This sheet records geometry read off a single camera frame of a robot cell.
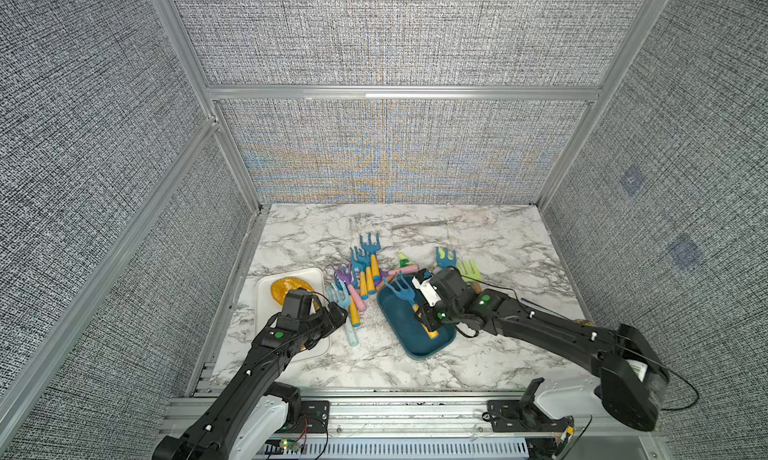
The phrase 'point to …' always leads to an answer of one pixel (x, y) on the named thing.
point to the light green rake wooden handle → (469, 271)
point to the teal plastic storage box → (407, 330)
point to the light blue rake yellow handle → (354, 314)
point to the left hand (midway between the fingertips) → (343, 317)
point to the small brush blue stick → (580, 321)
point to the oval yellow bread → (280, 287)
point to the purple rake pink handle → (347, 279)
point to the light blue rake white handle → (342, 300)
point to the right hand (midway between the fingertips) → (417, 306)
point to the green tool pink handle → (404, 267)
